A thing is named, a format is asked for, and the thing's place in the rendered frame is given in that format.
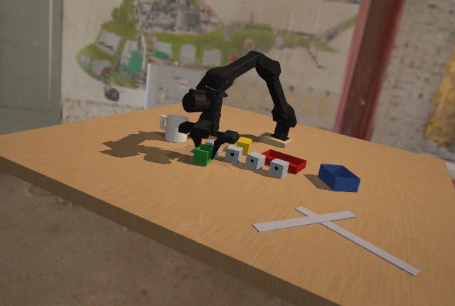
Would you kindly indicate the grey flat bar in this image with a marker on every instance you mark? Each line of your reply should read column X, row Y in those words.
column 367, row 245
column 288, row 223

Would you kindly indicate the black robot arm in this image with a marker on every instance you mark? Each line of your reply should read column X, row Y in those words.
column 221, row 78

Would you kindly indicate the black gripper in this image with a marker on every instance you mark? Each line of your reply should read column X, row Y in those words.
column 229, row 136

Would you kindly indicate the red tray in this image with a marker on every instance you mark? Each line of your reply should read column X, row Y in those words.
column 295, row 164

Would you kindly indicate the blue open-top tray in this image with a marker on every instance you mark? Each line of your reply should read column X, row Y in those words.
column 338, row 178

